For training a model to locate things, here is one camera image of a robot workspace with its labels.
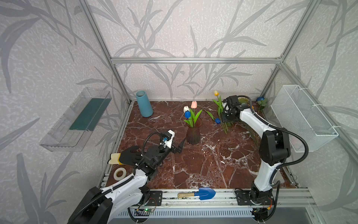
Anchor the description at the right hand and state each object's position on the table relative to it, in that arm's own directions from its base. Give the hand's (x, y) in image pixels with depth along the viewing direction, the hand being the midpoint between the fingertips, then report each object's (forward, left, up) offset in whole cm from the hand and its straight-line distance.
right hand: (223, 116), depth 96 cm
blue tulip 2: (+3, +3, -9) cm, 10 cm away
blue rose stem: (+21, -37, -8) cm, 44 cm away
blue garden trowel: (-45, +16, -11) cm, 49 cm away
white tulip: (-7, +26, +17) cm, 32 cm away
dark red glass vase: (-9, +21, -7) cm, 24 cm away
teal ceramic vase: (+11, +57, -2) cm, 58 cm away
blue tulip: (-13, +25, +18) cm, 33 cm away
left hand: (-20, +30, +10) cm, 37 cm away
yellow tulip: (+8, +3, +3) cm, 9 cm away
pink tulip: (-6, +21, +18) cm, 28 cm away
